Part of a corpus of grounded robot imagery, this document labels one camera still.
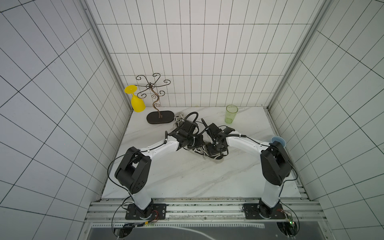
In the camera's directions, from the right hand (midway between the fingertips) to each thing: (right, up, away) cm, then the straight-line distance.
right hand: (213, 147), depth 92 cm
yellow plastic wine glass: (-48, +27, 0) cm, 55 cm away
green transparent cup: (+14, +24, +9) cm, 29 cm away
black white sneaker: (-2, 0, -12) cm, 13 cm away
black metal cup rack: (-38, +20, +21) cm, 48 cm away
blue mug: (+42, +5, 0) cm, 42 cm away
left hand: (-7, +2, -6) cm, 10 cm away
